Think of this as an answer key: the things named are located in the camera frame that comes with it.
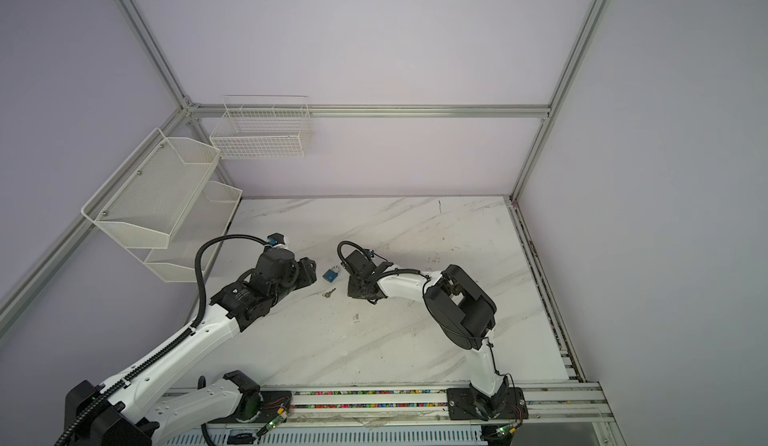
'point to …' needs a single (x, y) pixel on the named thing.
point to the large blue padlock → (331, 274)
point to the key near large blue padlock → (328, 294)
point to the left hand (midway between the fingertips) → (306, 268)
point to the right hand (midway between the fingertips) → (353, 290)
